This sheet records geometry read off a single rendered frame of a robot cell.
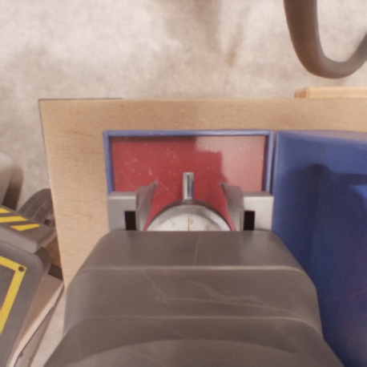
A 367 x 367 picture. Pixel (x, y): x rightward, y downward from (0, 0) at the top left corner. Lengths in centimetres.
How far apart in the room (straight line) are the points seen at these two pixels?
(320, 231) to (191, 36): 55
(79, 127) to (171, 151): 6
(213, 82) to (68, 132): 50
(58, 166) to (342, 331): 22
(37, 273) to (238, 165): 35
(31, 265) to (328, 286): 38
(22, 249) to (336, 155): 40
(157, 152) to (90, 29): 55
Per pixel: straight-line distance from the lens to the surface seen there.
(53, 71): 73
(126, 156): 19
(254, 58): 68
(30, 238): 44
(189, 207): 16
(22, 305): 50
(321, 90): 39
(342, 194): 19
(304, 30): 34
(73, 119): 20
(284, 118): 20
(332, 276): 21
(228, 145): 18
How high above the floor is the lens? 65
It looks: 75 degrees down
